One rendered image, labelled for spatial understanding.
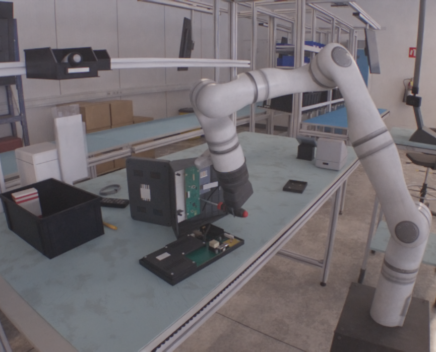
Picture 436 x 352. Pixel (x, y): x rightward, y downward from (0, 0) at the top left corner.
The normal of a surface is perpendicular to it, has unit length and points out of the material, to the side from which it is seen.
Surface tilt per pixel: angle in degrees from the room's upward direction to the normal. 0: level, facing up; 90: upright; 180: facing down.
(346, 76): 68
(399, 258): 18
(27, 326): 0
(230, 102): 98
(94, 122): 90
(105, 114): 90
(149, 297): 0
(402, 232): 92
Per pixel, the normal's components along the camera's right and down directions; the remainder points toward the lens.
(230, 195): -0.65, 0.30
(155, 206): -0.35, 0.30
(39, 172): 0.82, 0.18
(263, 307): 0.00, -0.95
